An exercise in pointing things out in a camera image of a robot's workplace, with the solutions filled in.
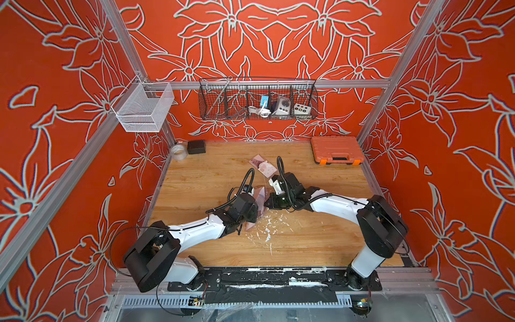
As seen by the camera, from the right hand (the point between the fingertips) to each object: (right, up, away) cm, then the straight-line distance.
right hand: (260, 205), depth 85 cm
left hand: (-2, -1, +3) cm, 4 cm away
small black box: (-37, +27, +30) cm, 55 cm away
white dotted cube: (+20, +44, +10) cm, 49 cm away
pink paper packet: (+2, +16, +22) cm, 27 cm away
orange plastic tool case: (+45, +25, +28) cm, 59 cm away
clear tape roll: (-47, +24, +29) cm, 60 cm away
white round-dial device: (+11, +45, +7) cm, 47 cm away
